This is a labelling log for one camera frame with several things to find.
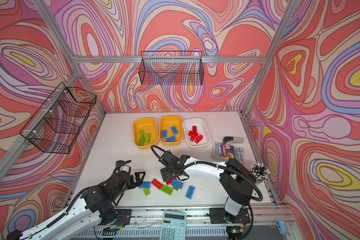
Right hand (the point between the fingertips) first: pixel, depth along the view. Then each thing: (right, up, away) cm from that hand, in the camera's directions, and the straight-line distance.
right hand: (172, 176), depth 84 cm
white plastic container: (+20, +27, +25) cm, 42 cm away
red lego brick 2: (+13, +23, +17) cm, 32 cm away
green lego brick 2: (-22, +19, +16) cm, 33 cm away
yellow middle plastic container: (-3, +24, +23) cm, 33 cm away
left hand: (-18, +2, -4) cm, 18 cm away
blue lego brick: (-2, +20, +17) cm, 26 cm away
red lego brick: (+15, +27, +24) cm, 39 cm away
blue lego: (+3, -4, -2) cm, 5 cm away
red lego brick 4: (+17, +20, +17) cm, 31 cm away
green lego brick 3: (-3, -7, -2) cm, 8 cm away
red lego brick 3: (+13, +20, +17) cm, 29 cm away
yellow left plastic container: (-20, +29, +25) cm, 43 cm away
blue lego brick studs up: (0, +25, +21) cm, 33 cm away
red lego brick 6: (-9, -4, -1) cm, 10 cm away
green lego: (+2, -6, -2) cm, 7 cm away
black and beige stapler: (+40, +20, +14) cm, 47 cm away
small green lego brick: (-14, -7, -4) cm, 16 cm away
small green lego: (-23, +24, +20) cm, 39 cm away
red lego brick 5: (-2, -3, -2) cm, 4 cm away
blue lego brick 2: (+10, -7, -4) cm, 13 cm away
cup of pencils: (+44, +6, -12) cm, 46 cm away
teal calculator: (+1, -18, -15) cm, 24 cm away
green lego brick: (-18, +21, +17) cm, 32 cm away
